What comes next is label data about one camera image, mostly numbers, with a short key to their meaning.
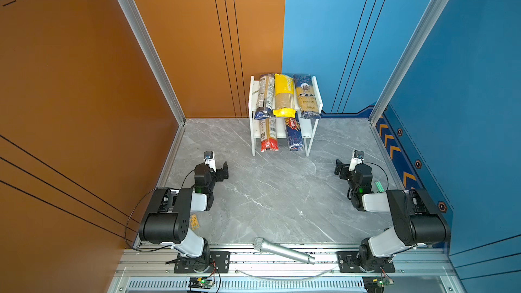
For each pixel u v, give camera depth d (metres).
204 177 0.71
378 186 0.92
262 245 0.74
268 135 0.87
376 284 0.70
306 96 0.79
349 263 0.72
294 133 0.88
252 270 0.73
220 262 0.74
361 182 0.71
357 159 0.81
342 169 0.87
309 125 0.95
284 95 0.79
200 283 0.71
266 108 0.74
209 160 0.81
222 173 0.85
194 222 0.82
